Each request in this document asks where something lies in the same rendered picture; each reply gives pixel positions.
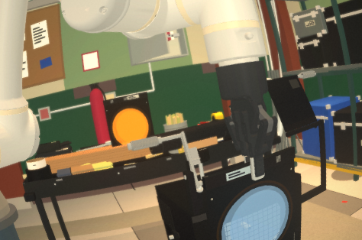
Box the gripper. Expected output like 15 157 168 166
215 60 279 158

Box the grey clip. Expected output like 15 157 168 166
250 155 266 182

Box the black lamp leaf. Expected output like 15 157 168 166
267 74 318 138

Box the grey leaf tab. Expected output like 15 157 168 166
296 70 316 79

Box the black film lamp body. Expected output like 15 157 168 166
154 119 328 240

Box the black cart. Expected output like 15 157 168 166
23 122 283 240

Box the blue flight case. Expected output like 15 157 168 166
302 95 362 164

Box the grey crank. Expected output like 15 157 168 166
127 131 205 193

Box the grey tin with wooden pegs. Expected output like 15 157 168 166
163 112 189 134

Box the black flight case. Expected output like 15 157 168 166
330 102 362 166
296 1 362 70

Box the green shelf unit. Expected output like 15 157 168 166
253 0 362 182

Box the grey flight case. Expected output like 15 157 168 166
290 7 328 40

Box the long wooden plank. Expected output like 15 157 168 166
44 135 219 170

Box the red fire extinguisher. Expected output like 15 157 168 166
89 83 112 146

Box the yellow block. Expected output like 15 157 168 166
91 161 115 172

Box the red-framed white sign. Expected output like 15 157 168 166
81 50 101 73

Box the grey-blue block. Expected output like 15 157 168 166
56 167 73 179

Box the flat black box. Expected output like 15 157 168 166
36 140 73 154

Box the cork notice board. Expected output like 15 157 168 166
21 2 66 89

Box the black round tin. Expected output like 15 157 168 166
26 163 53 182

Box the white tape roll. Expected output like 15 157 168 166
25 157 47 170

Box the black frame with blue gel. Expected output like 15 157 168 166
202 146 297 240

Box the white wall conduit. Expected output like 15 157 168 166
49 62 157 115

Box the black frame with amber gel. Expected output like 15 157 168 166
102 92 155 148

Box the grey wall cabinet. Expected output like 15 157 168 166
127 28 189 66

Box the red wall junction box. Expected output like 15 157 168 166
38 105 51 122

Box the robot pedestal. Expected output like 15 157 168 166
0 191 20 240

